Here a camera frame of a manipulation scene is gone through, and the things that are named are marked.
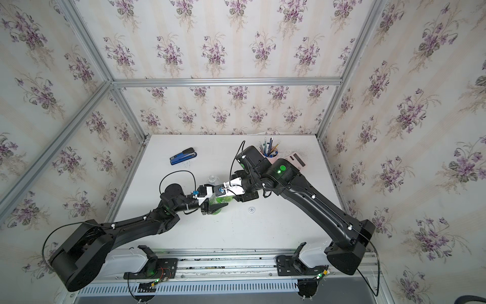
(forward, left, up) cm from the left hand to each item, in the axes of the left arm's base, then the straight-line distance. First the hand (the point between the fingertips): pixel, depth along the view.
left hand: (227, 198), depth 72 cm
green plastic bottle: (-1, +5, +1) cm, 5 cm away
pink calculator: (+31, -37, -16) cm, 51 cm away
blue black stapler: (+36, +26, -17) cm, 47 cm away
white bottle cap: (+3, -10, -18) cm, 21 cm away
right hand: (+2, -4, +8) cm, 9 cm away
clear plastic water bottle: (+10, +7, -2) cm, 12 cm away
